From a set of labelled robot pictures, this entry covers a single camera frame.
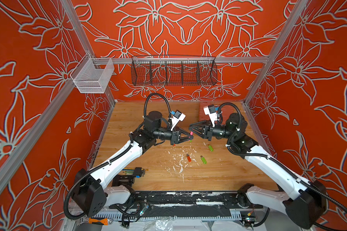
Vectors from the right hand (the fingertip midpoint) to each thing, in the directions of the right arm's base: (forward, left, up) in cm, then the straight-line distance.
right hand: (191, 126), depth 63 cm
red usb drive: (0, -2, -33) cm, 33 cm away
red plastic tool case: (+36, -31, -28) cm, 55 cm away
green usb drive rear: (+7, -16, -34) cm, 38 cm away
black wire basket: (+50, +9, -3) cm, 51 cm away
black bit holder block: (-14, +34, -32) cm, 49 cm away
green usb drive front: (-1, -11, -34) cm, 36 cm away
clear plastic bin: (+34, +61, +1) cm, 70 cm away
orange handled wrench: (-33, +41, -33) cm, 62 cm away
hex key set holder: (-10, +29, -32) cm, 45 cm away
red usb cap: (+9, +8, -34) cm, 36 cm away
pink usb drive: (-3, 0, -1) cm, 3 cm away
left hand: (-3, 0, -4) cm, 5 cm away
